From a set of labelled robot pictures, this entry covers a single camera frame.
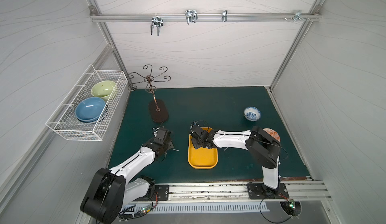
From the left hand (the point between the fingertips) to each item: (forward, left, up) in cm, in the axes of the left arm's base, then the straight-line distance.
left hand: (169, 143), depth 88 cm
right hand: (+4, -16, -2) cm, 17 cm away
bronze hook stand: (+25, +11, 0) cm, 28 cm away
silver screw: (-3, -5, -2) cm, 7 cm away
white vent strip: (-31, -21, -3) cm, 38 cm away
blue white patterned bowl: (+24, -56, -2) cm, 61 cm away
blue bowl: (0, +30, +32) cm, 44 cm away
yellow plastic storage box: (-8, -20, -2) cm, 22 cm away
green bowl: (+13, +30, +31) cm, 46 cm away
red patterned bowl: (+7, -63, +1) cm, 64 cm away
